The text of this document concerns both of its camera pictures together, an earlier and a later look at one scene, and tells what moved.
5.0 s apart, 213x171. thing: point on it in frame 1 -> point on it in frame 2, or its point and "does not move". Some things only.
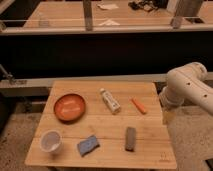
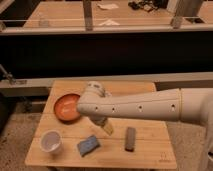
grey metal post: (88, 17) does not move
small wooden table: (103, 124) does not move
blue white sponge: (88, 145) does not move
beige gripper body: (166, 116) -> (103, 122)
